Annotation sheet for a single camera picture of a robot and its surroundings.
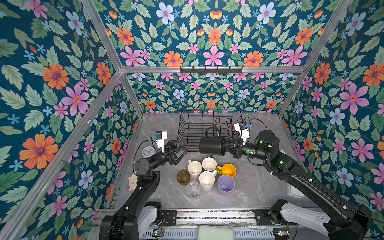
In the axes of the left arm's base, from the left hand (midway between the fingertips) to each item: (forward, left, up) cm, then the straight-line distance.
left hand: (187, 146), depth 63 cm
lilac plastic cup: (-8, -19, -29) cm, 35 cm away
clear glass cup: (-8, -1, -33) cm, 34 cm away
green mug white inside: (+3, -11, -25) cm, 27 cm away
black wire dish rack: (+38, -1, -32) cm, 50 cm away
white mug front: (-4, -9, -31) cm, 32 cm away
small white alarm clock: (+15, +27, -28) cm, 42 cm away
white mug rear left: (+2, -2, -29) cm, 29 cm away
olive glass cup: (-2, +5, -32) cm, 32 cm away
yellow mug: (+1, -21, -29) cm, 36 cm away
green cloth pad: (-29, -10, -29) cm, 42 cm away
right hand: (+1, -15, 0) cm, 15 cm away
